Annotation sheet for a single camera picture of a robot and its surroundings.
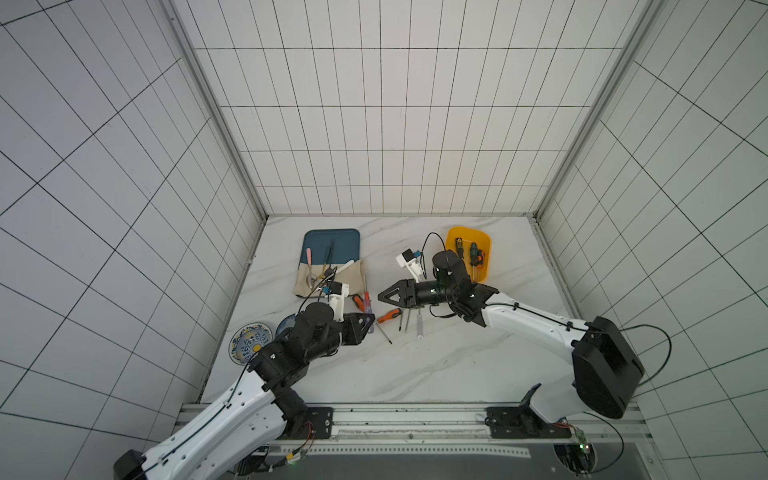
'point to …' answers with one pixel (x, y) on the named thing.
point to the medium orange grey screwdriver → (390, 315)
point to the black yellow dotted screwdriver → (459, 247)
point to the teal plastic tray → (346, 246)
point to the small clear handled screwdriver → (419, 325)
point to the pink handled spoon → (310, 279)
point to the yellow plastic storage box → (470, 235)
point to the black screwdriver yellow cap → (407, 322)
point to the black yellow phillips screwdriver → (401, 312)
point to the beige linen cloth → (352, 275)
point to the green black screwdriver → (474, 258)
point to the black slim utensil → (331, 270)
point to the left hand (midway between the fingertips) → (368, 324)
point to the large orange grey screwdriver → (360, 304)
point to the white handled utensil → (334, 273)
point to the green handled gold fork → (323, 276)
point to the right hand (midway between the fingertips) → (373, 306)
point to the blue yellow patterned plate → (247, 340)
